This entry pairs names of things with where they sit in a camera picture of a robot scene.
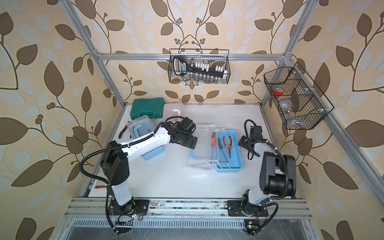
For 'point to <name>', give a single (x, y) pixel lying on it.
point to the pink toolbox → (175, 112)
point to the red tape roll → (277, 93)
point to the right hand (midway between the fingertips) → (248, 146)
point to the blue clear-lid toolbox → (142, 126)
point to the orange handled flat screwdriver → (213, 143)
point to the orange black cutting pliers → (125, 127)
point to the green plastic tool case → (152, 107)
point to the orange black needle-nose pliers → (229, 147)
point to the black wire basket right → (298, 102)
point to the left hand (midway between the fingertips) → (187, 140)
